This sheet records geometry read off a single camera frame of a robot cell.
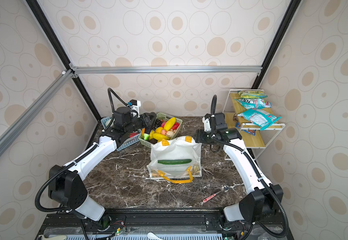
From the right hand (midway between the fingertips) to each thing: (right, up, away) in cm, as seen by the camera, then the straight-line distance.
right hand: (198, 136), depth 79 cm
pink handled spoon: (+15, -29, +3) cm, 33 cm away
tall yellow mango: (-17, +8, +25) cm, 31 cm away
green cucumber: (-13, -16, +13) cm, 24 cm away
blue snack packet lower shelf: (+34, +2, +10) cm, 35 cm away
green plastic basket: (-20, +13, +33) cm, 41 cm away
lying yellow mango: (-24, -1, +18) cm, 30 cm away
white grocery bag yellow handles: (-10, -7, +9) cm, 15 cm away
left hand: (-22, +12, -3) cm, 25 cm away
